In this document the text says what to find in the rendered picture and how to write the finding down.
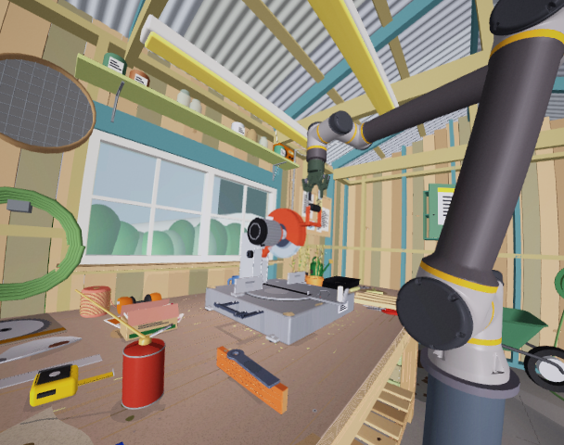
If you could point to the orange ear muffs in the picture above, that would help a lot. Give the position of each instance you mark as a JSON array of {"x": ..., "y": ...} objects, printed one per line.
[{"x": 138, "y": 300}]

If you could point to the orange twine spool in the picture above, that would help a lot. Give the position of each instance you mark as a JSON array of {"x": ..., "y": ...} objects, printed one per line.
[{"x": 95, "y": 301}]

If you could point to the stack of wooden planks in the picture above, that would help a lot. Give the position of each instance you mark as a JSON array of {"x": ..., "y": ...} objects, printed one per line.
[{"x": 377, "y": 296}]

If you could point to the black saw motor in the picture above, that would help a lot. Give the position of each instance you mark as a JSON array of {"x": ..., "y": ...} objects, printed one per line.
[{"x": 263, "y": 231}]

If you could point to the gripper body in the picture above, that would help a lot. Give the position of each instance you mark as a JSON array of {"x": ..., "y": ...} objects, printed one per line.
[{"x": 316, "y": 168}]

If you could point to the green wheelbarrow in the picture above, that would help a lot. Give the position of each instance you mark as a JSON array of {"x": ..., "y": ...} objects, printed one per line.
[{"x": 528, "y": 338}]

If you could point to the orange radio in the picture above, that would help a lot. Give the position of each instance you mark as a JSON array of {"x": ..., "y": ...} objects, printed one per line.
[{"x": 283, "y": 151}]

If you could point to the white wall poster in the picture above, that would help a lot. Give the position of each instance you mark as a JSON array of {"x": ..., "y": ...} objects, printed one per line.
[{"x": 327, "y": 218}]

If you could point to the green potted plant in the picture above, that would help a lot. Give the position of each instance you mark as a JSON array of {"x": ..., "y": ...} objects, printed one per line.
[{"x": 314, "y": 271}]

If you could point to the green tin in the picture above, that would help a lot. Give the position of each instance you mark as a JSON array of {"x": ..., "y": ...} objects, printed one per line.
[{"x": 115, "y": 62}]

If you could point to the white mug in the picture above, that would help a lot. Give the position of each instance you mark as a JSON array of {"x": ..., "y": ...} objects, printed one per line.
[
  {"x": 263, "y": 141},
  {"x": 238, "y": 128}
]

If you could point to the yellow tape measure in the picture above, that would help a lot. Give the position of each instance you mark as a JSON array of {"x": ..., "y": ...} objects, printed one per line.
[{"x": 52, "y": 385}]

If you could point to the orange blade guard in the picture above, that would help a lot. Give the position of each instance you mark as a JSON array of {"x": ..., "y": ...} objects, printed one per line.
[{"x": 289, "y": 225}]

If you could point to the green wall box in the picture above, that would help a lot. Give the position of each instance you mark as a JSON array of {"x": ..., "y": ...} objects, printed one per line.
[{"x": 437, "y": 211}]

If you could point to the grey circular saw blade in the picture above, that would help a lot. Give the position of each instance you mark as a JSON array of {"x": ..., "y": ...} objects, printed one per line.
[{"x": 8, "y": 330}]

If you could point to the black tray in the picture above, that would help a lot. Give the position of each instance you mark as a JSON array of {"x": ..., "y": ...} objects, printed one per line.
[{"x": 340, "y": 282}]

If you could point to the round wooden sieve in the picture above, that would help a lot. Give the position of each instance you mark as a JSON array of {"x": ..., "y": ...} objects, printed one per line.
[{"x": 31, "y": 99}]

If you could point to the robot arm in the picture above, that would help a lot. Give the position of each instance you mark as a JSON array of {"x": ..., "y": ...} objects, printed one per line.
[{"x": 467, "y": 194}]

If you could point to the white saw clamp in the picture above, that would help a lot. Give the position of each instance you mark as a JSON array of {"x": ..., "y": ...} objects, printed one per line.
[{"x": 341, "y": 293}]

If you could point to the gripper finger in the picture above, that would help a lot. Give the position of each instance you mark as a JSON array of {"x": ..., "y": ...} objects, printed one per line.
[
  {"x": 306, "y": 183},
  {"x": 324, "y": 183}
]

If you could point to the green wall shelf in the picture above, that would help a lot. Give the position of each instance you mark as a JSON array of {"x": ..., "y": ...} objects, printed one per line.
[{"x": 180, "y": 111}]

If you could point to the red oil can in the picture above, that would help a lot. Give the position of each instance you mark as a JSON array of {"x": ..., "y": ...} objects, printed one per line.
[{"x": 143, "y": 373}]

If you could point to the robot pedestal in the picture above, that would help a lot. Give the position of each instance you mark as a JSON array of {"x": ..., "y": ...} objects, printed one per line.
[{"x": 467, "y": 417}]

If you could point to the brown tin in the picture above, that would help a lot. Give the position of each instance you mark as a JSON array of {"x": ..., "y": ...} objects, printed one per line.
[{"x": 139, "y": 78}]

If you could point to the pale green jar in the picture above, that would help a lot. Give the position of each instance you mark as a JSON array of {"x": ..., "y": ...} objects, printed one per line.
[
  {"x": 183, "y": 96},
  {"x": 196, "y": 105}
]

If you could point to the white framed window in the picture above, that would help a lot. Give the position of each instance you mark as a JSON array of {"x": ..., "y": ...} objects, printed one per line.
[{"x": 170, "y": 204}]

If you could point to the grey steel ruler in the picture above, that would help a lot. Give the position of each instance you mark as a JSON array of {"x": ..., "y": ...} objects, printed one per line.
[{"x": 41, "y": 373}]

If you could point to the grey blade wrench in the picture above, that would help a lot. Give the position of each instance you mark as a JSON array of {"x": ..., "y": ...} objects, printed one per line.
[{"x": 252, "y": 366}]

